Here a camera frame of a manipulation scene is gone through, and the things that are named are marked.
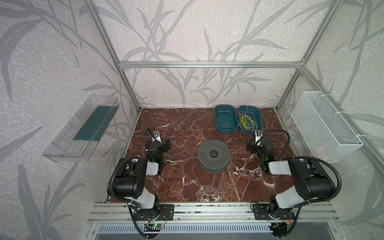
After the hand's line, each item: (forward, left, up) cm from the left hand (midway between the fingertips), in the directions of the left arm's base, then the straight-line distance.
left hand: (160, 133), depth 94 cm
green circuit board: (-48, -4, -8) cm, 49 cm away
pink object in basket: (-19, -84, +13) cm, 87 cm away
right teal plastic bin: (+25, -68, -6) cm, 72 cm away
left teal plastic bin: (+27, -45, -6) cm, 53 cm away
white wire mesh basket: (-18, -81, +26) cm, 87 cm away
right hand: (+1, -62, -1) cm, 62 cm away
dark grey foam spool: (-11, -34, -8) cm, 37 cm away
